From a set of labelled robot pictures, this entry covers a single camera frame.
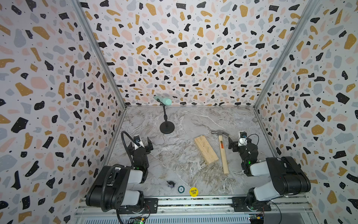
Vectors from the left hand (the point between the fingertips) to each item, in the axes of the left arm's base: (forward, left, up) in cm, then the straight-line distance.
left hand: (142, 140), depth 87 cm
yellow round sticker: (-28, -31, -11) cm, 43 cm away
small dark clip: (-25, -19, -7) cm, 32 cm away
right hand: (+2, -63, -2) cm, 63 cm away
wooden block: (-3, -40, -8) cm, 41 cm away
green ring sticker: (-26, -24, -12) cm, 37 cm away
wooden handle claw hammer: (+11, -53, -10) cm, 55 cm away
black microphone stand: (+17, -12, -10) cm, 23 cm away
